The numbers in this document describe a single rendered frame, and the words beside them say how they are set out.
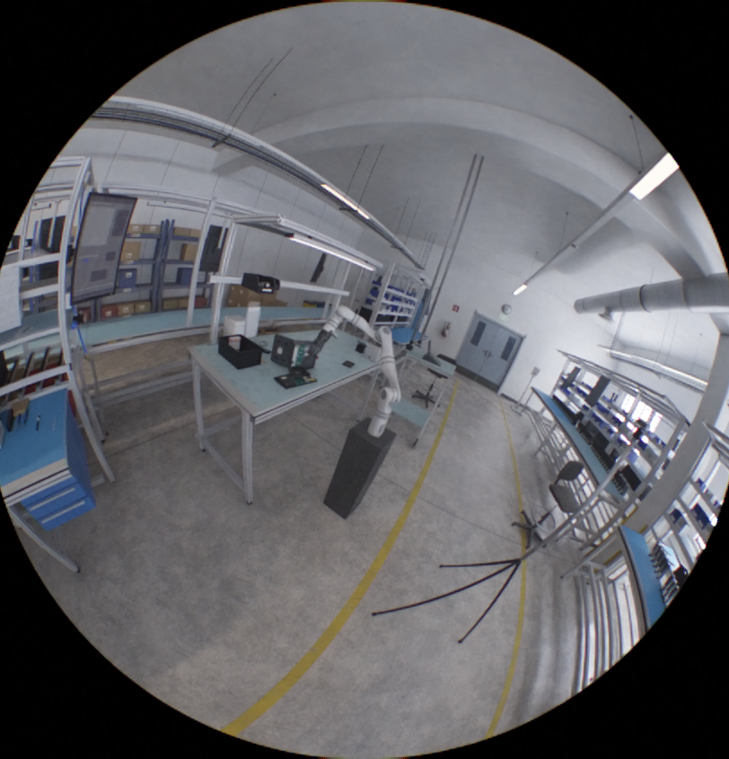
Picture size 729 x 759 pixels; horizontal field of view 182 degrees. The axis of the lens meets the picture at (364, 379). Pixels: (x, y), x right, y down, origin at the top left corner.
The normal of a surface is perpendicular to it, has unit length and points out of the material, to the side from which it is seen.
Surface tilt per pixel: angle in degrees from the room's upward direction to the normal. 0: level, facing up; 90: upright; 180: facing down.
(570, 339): 90
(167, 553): 0
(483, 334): 90
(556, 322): 90
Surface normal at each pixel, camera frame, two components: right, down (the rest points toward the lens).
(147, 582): 0.30, -0.87
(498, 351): -0.46, 0.22
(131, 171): 0.84, 0.44
